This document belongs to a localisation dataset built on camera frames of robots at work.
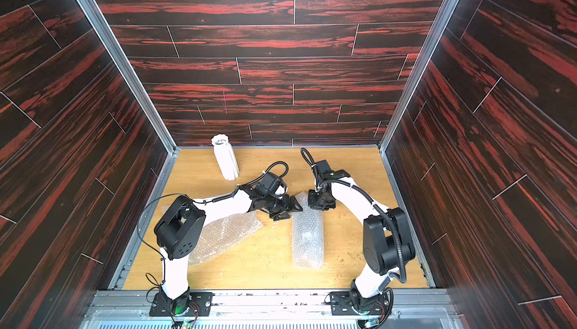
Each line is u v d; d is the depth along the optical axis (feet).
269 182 2.44
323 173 2.36
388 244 1.49
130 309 2.40
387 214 1.49
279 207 2.63
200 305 2.41
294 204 2.70
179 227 1.72
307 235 2.57
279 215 2.81
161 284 2.05
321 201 2.56
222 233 2.91
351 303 2.40
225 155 3.12
